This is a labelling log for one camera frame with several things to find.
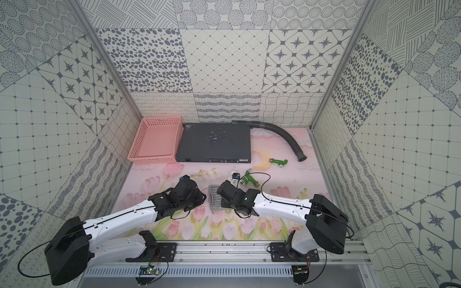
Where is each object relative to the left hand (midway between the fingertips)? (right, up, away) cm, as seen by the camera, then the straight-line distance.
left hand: (206, 191), depth 83 cm
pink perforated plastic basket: (-35, +24, +25) cm, 49 cm away
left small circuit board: (-21, -28, -12) cm, 37 cm away
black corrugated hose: (+52, +15, +20) cm, 58 cm away
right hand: (+10, -4, 0) cm, 10 cm away
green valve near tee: (+21, +4, +13) cm, 25 cm away
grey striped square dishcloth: (+4, -5, +4) cm, 7 cm away
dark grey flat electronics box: (+1, +23, +25) cm, 33 cm away
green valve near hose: (+40, +11, +19) cm, 45 cm away
